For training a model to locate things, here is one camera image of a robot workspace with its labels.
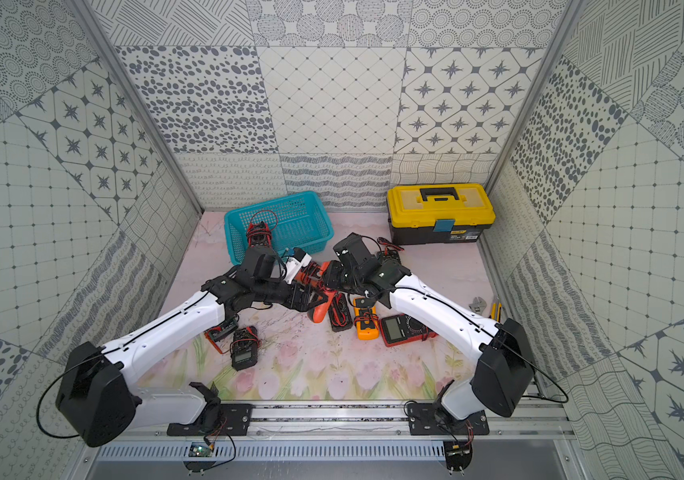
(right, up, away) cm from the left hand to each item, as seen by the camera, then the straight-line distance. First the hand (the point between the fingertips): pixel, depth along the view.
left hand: (318, 289), depth 77 cm
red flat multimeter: (+23, -13, +10) cm, 29 cm away
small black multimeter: (-21, -17, +5) cm, 28 cm away
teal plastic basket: (-14, +20, +42) cm, 48 cm away
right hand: (+3, +2, +2) cm, 5 cm away
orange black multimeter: (0, -6, -2) cm, 6 cm away
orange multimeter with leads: (-4, +1, +20) cm, 20 cm away
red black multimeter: (-26, +15, +31) cm, 43 cm away
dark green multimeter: (+23, +9, +32) cm, 40 cm away
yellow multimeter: (+13, -12, +11) cm, 21 cm away
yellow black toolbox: (+39, +22, +24) cm, 50 cm away
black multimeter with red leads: (+5, -10, +13) cm, 17 cm away
